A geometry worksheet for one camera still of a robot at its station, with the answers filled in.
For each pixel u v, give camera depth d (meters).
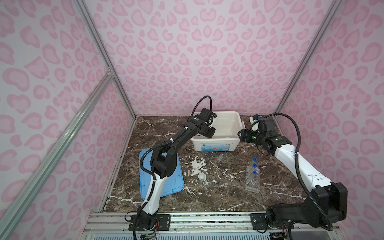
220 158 0.95
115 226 0.72
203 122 0.70
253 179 0.87
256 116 0.73
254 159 0.98
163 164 0.57
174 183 0.86
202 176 0.87
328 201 0.40
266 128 0.62
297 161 0.48
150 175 0.57
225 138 1.01
